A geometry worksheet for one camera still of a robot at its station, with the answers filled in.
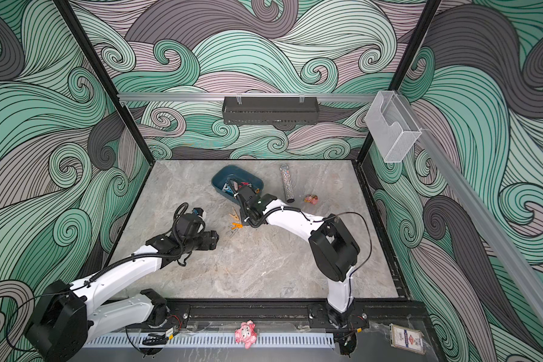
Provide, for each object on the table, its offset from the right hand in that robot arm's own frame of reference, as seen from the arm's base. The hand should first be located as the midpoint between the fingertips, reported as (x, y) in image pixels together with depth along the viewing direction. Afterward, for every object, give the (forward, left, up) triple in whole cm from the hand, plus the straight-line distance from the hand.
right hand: (247, 218), depth 89 cm
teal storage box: (+26, +12, -7) cm, 30 cm away
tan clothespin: (+5, +6, -7) cm, 11 cm away
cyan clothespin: (+20, +12, -7) cm, 24 cm away
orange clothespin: (+1, +5, -8) cm, 9 cm away
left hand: (-7, +14, 0) cm, 15 cm away
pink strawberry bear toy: (+13, -29, -6) cm, 32 cm away
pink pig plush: (-38, -1, -4) cm, 38 cm away
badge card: (-39, -51, -7) cm, 65 cm away
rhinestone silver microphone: (+22, -18, -5) cm, 29 cm away
